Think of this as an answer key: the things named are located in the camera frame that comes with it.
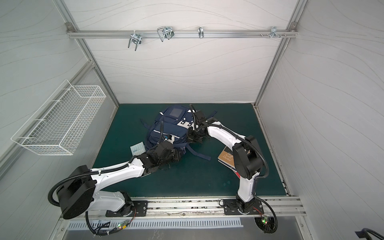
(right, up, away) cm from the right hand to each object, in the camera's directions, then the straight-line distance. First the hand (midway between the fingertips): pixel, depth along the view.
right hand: (187, 137), depth 88 cm
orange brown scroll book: (+24, -13, +1) cm, 27 cm away
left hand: (-1, -7, -4) cm, 8 cm away
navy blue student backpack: (-11, +8, +13) cm, 19 cm away
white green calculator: (-31, -8, +3) cm, 32 cm away
